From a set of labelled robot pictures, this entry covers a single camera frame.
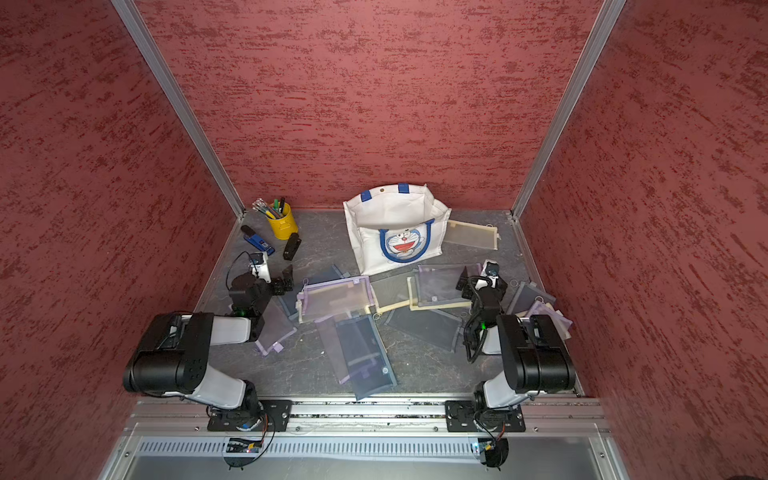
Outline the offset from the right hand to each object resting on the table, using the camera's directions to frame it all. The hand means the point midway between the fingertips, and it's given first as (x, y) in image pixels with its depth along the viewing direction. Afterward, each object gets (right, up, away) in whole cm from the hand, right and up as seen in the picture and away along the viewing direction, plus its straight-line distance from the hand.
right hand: (479, 273), depth 92 cm
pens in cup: (-70, +20, +12) cm, 74 cm away
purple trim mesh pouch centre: (-51, -9, +2) cm, 52 cm away
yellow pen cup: (-68, +15, +15) cm, 71 cm away
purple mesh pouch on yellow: (-13, -4, +4) cm, 14 cm away
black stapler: (-64, +8, +15) cm, 67 cm away
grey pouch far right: (+18, -8, +7) cm, 21 cm away
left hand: (-64, +1, +2) cm, 64 cm away
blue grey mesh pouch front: (-34, -24, -11) cm, 43 cm away
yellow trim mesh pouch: (-28, -7, +5) cm, 29 cm away
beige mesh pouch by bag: (+3, +13, +22) cm, 25 cm away
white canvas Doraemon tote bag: (-26, +14, -6) cm, 30 cm away
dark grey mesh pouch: (-16, -16, -1) cm, 23 cm away
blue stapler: (-81, +12, +17) cm, 84 cm away
